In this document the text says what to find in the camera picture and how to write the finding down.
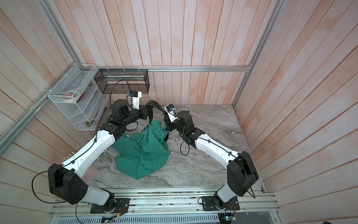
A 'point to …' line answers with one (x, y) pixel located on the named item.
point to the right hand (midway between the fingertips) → (166, 115)
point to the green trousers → (141, 154)
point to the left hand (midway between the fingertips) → (153, 107)
